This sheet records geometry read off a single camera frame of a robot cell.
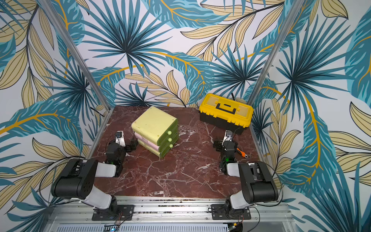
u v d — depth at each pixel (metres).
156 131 0.79
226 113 0.96
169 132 0.82
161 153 0.88
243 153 0.95
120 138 0.78
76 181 0.45
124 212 0.75
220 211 0.73
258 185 0.45
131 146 0.85
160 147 0.82
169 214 0.74
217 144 0.83
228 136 0.78
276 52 0.84
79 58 0.87
